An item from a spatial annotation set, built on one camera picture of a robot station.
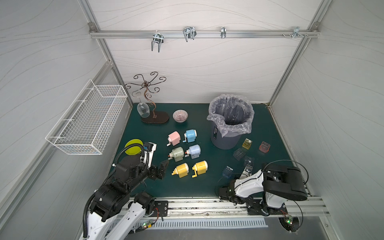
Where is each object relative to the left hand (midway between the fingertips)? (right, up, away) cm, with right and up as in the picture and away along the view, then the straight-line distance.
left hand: (159, 158), depth 66 cm
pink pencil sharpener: (+3, +5, +27) cm, 28 cm away
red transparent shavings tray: (+61, -1, +30) cm, 68 cm away
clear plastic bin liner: (+40, +20, +30) cm, 54 cm away
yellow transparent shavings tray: (+51, +1, +33) cm, 60 cm away
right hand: (+43, -16, +21) cm, 50 cm away
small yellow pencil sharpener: (+9, -11, +14) cm, 20 cm away
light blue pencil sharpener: (+13, +7, +28) cm, 31 cm away
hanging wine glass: (-16, +23, +23) cm, 36 cm away
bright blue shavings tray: (+35, -14, +21) cm, 43 cm away
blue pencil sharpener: (+15, -2, +21) cm, 26 cm away
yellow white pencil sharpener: (+19, -10, +15) cm, 26 cm away
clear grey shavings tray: (+49, -8, +24) cm, 55 cm away
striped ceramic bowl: (+4, +20, +46) cm, 50 cm away
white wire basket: (-35, +14, +3) cm, 38 cm away
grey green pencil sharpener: (+6, -3, +19) cm, 20 cm away
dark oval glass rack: (-10, +18, +46) cm, 51 cm away
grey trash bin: (+31, +2, +30) cm, 43 cm away
